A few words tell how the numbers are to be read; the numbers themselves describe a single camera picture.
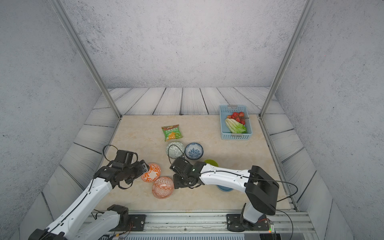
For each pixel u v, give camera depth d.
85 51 0.85
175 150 0.96
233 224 0.72
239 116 1.14
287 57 0.87
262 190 0.43
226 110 1.19
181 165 0.61
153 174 0.89
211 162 0.91
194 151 0.97
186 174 0.60
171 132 1.06
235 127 1.05
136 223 0.73
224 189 0.81
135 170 0.71
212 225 0.73
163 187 0.84
